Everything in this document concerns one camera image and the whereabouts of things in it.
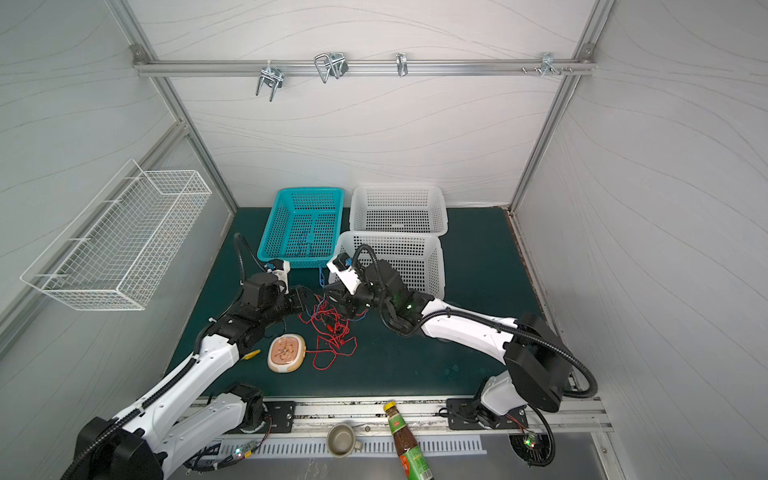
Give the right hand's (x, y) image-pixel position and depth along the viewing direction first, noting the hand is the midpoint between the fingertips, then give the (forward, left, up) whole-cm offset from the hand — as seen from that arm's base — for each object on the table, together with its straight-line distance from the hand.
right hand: (331, 278), depth 73 cm
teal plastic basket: (+36, +22, -23) cm, 48 cm away
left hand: (+3, +8, -9) cm, 13 cm away
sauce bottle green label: (-33, -21, -19) cm, 44 cm away
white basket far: (+42, -19, -16) cm, 49 cm away
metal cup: (-31, -4, -22) cm, 39 cm away
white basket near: (+24, -23, -22) cm, 40 cm away
